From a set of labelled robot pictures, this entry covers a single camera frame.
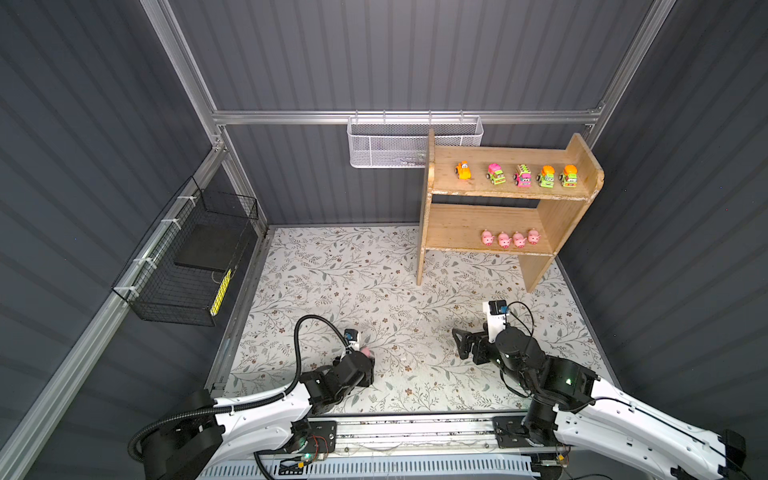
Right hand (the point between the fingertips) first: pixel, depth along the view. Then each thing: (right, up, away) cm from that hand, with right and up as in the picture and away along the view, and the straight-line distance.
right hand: (470, 332), depth 74 cm
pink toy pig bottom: (+13, +24, +11) cm, 29 cm away
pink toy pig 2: (+22, +25, +13) cm, 35 cm away
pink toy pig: (-27, -9, +13) cm, 31 cm away
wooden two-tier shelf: (+1, +28, +17) cm, 33 cm away
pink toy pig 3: (+17, +24, +11) cm, 31 cm away
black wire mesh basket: (-72, +16, -2) cm, 74 cm away
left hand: (-26, -11, +11) cm, 31 cm away
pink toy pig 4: (+8, +25, +12) cm, 29 cm away
